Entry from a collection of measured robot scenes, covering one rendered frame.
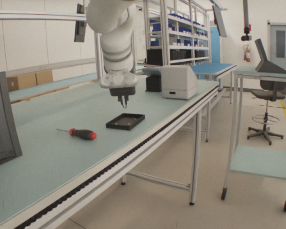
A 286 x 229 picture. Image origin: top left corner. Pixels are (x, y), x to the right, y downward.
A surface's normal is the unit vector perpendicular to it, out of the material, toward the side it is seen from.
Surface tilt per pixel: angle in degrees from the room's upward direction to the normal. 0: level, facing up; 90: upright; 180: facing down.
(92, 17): 110
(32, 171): 0
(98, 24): 126
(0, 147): 90
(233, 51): 90
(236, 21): 90
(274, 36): 90
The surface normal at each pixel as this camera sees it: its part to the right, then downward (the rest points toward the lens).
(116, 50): 0.20, 0.84
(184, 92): -0.49, 0.28
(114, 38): -0.06, -0.25
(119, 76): -0.02, -0.53
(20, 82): 0.85, 0.11
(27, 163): -0.05, -0.96
